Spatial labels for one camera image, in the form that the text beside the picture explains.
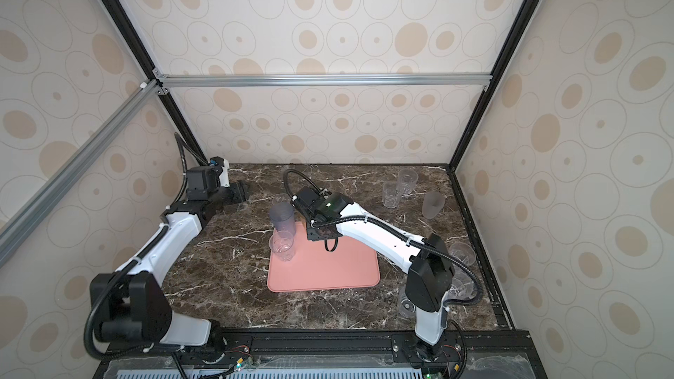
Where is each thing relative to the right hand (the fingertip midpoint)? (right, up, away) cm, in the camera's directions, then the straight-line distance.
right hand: (319, 232), depth 82 cm
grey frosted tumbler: (-14, +4, +14) cm, 20 cm away
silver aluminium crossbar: (+6, +53, +15) cm, 56 cm away
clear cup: (+34, +18, +27) cm, 47 cm away
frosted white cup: (+42, +8, +20) cm, 47 cm away
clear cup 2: (+27, +11, +26) cm, 39 cm away
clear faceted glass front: (+27, -24, -1) cm, 36 cm away
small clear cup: (-14, -5, +8) cm, 17 cm away
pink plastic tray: (+11, -13, +10) cm, 20 cm away
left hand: (-23, +16, +3) cm, 28 cm away
